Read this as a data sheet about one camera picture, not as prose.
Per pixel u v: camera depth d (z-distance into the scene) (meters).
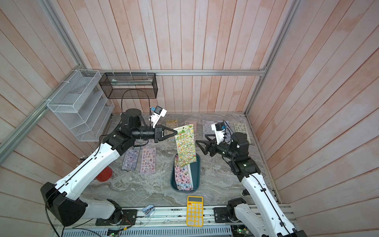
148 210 0.75
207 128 1.11
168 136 0.62
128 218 0.73
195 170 0.89
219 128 0.59
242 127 1.11
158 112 0.58
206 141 0.60
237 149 0.51
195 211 0.75
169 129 0.62
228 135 0.60
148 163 0.93
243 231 0.70
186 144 0.69
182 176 0.86
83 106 0.74
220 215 0.74
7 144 0.51
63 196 0.39
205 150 0.61
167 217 0.75
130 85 1.02
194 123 1.16
